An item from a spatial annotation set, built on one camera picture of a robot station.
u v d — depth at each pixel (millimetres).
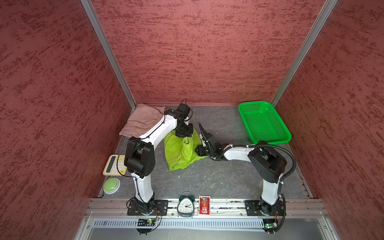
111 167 854
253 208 739
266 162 501
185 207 710
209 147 739
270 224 704
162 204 759
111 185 799
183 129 759
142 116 1104
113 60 920
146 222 710
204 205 739
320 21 760
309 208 759
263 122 1104
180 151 850
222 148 724
